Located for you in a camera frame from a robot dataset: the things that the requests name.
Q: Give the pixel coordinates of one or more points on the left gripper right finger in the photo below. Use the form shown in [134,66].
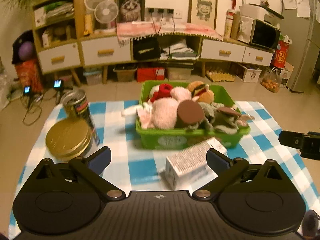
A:
[227,170]

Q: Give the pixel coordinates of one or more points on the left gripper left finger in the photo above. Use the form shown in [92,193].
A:
[91,167]

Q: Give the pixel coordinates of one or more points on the brown round cushion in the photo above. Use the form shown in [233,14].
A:
[188,112]

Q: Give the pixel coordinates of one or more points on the hamburger plush toy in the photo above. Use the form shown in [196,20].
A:
[200,92]

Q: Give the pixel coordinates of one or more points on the pink fluffy plush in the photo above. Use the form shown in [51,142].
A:
[164,111]

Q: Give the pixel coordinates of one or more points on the white santa hat plush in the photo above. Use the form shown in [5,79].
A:
[157,92]

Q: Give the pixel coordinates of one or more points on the gold lid clear jar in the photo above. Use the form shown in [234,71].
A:
[69,138]

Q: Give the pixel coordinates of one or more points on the white cardboard box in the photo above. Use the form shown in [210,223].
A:
[187,169]

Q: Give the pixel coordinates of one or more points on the green plastic bin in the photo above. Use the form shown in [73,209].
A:
[178,139]

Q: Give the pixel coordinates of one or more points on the printed tin can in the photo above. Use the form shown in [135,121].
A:
[76,104]

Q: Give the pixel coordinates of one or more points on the bag of oranges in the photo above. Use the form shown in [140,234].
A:
[271,80]

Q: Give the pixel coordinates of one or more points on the white storage crate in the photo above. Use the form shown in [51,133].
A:
[248,73]

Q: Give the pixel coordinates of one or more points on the small lit device screen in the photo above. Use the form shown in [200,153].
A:
[58,84]

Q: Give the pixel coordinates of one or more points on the egg tray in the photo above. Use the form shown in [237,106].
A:
[219,76]

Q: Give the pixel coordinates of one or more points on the red gift box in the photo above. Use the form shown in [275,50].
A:
[280,55]

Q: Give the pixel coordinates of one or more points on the red box under cabinet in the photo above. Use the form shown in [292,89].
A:
[150,73]

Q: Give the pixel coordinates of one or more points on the wooden tv cabinet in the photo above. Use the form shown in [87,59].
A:
[104,50]

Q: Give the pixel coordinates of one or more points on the black microwave oven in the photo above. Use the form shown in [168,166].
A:
[257,33]

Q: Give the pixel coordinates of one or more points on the black bag in cabinet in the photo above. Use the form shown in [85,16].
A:
[146,48]

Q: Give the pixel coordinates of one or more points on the purple ball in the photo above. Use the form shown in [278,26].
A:
[26,51]

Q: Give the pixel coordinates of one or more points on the grey refrigerator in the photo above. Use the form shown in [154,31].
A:
[301,24]

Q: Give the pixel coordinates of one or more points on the pink table runner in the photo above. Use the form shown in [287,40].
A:
[129,31]

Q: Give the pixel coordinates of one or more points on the wooden shelf unit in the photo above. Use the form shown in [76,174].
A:
[57,27]

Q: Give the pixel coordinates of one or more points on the white desk fan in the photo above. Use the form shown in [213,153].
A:
[105,14]

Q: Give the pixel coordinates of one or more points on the framed cartoon girl picture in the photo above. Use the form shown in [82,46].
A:
[203,12]

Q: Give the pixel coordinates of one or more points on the framed cat picture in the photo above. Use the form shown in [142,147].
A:
[130,10]

